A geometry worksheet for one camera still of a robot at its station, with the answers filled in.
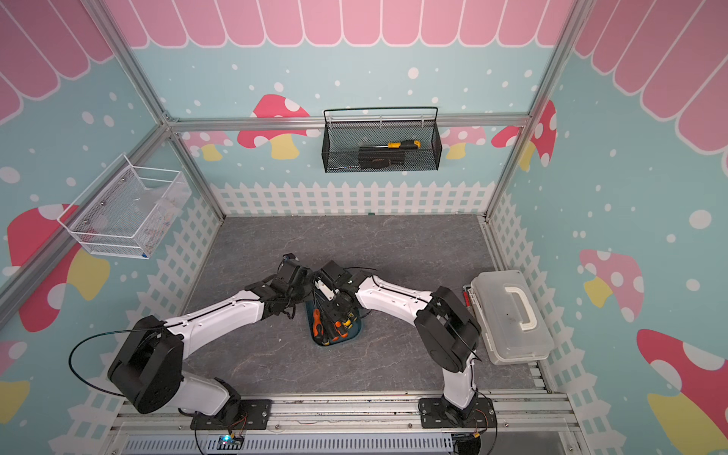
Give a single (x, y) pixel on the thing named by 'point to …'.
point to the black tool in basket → (380, 158)
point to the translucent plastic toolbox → (512, 324)
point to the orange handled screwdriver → (318, 326)
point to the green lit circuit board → (229, 443)
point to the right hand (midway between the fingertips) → (333, 309)
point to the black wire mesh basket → (381, 139)
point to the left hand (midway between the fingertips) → (308, 291)
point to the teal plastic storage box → (324, 333)
